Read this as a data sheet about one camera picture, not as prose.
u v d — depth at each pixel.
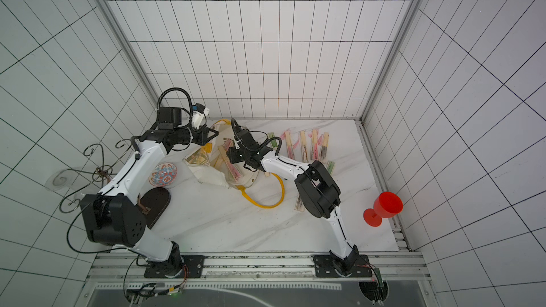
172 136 0.59
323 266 0.73
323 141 1.12
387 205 0.72
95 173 0.62
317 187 0.57
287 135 1.14
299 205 0.87
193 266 0.73
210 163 0.75
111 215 0.42
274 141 0.74
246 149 0.71
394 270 0.73
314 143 1.09
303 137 1.13
